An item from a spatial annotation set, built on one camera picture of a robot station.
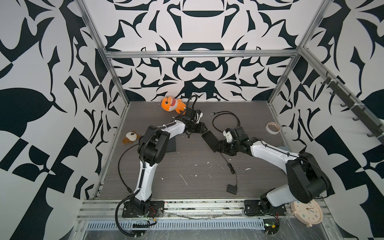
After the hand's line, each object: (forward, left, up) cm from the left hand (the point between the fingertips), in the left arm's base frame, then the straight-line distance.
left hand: (206, 126), depth 99 cm
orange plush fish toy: (+18, +24, +2) cm, 30 cm away
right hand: (-17, -5, +1) cm, 17 cm away
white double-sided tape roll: (+1, -47, -6) cm, 47 cm away
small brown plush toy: (-6, +48, -2) cm, 48 cm away
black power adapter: (-36, -10, -6) cm, 38 cm away
